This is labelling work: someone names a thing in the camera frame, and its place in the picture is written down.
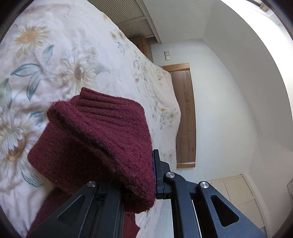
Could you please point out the white wardrobe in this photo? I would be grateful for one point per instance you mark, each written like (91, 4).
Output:
(237, 191)

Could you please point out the wooden headboard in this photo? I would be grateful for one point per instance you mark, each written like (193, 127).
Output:
(186, 135)

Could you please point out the dark red knitted sweater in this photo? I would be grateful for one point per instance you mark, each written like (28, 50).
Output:
(96, 137)

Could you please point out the white slatted wall cabinet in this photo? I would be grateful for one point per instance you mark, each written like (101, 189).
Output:
(131, 16)

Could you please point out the floral white bed duvet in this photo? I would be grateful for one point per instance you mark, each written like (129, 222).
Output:
(50, 52)

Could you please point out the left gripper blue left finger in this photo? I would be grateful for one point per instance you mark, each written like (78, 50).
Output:
(94, 211)

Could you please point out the left wall switch plate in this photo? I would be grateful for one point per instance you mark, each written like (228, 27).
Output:
(167, 55)

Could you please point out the left wooden bedside table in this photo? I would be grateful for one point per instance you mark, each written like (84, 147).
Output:
(143, 45)

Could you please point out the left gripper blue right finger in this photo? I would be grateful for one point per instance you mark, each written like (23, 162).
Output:
(198, 209)

